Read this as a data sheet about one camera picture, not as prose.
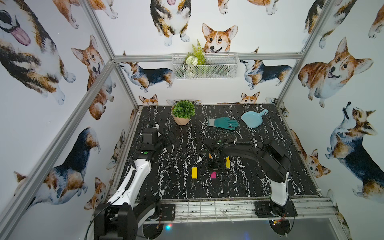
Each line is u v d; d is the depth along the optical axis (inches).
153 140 25.1
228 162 34.9
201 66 33.0
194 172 33.9
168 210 28.9
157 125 30.1
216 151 25.9
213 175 33.6
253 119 44.6
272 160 19.4
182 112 37.9
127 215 15.2
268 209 28.6
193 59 32.7
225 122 43.3
